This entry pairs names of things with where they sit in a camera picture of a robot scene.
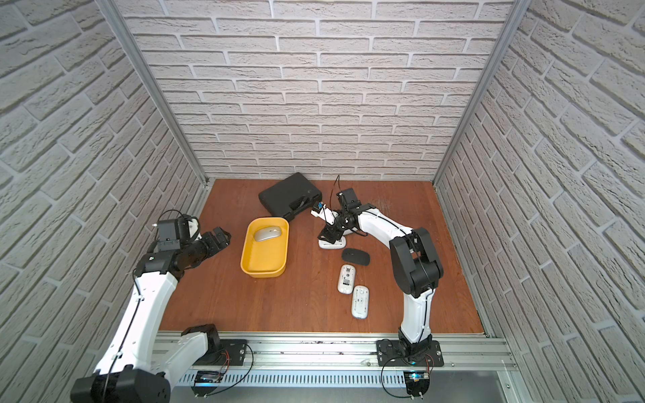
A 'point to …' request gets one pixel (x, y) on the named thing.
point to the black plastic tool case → (291, 195)
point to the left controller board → (206, 382)
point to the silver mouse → (267, 232)
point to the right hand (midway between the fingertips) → (329, 226)
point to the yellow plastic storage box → (265, 247)
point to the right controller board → (416, 382)
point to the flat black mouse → (355, 256)
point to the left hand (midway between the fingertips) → (222, 235)
